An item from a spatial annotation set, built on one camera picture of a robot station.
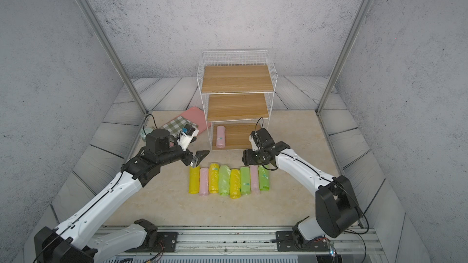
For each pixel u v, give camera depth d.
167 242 0.73
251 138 0.75
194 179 0.87
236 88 0.74
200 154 0.66
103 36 0.86
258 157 0.71
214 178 0.87
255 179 0.87
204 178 0.88
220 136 1.02
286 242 0.72
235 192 0.84
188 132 0.62
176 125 1.12
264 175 0.88
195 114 1.21
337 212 0.42
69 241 0.38
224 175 0.87
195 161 0.66
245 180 0.87
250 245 0.73
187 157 0.65
